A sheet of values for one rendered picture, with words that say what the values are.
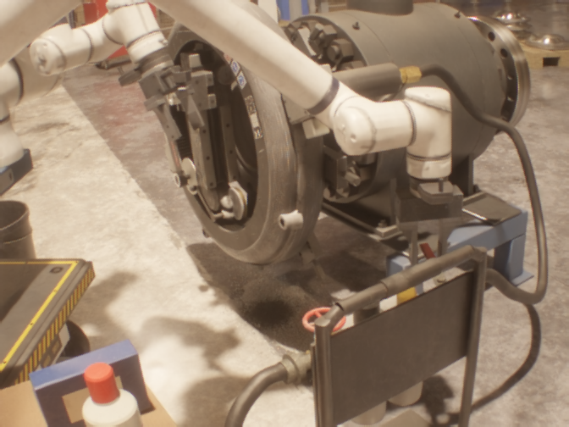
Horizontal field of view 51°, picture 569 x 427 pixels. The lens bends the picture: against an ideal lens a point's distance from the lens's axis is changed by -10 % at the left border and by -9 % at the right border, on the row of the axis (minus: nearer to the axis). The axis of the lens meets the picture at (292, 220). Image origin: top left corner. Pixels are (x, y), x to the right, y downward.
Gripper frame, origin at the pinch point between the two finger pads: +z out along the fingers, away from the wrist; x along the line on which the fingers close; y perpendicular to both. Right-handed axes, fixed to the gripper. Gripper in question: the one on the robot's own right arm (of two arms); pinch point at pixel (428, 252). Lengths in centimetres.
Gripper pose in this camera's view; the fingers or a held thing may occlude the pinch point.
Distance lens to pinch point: 133.2
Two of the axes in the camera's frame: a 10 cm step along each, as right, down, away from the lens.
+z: 0.7, 9.1, 4.1
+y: -0.7, -4.1, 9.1
